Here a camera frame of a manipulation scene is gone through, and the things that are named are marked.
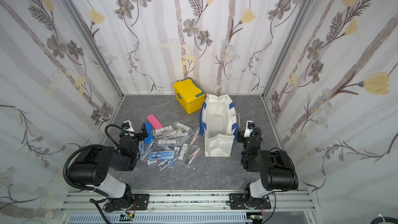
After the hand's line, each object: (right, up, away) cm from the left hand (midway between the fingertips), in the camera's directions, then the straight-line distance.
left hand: (136, 124), depth 90 cm
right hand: (+65, 0, -2) cm, 65 cm away
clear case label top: (+13, -4, +7) cm, 15 cm away
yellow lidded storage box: (+31, +19, +12) cm, 38 cm away
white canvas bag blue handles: (+50, -1, +13) cm, 52 cm away
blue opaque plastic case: (+4, -4, +10) cm, 11 cm away
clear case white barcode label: (+28, -15, +1) cm, 32 cm away
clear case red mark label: (+10, -21, -4) cm, 23 cm away
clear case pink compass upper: (+35, -9, +6) cm, 36 cm away
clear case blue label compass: (+16, -17, -5) cm, 24 cm away
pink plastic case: (+7, -1, +12) cm, 14 cm away
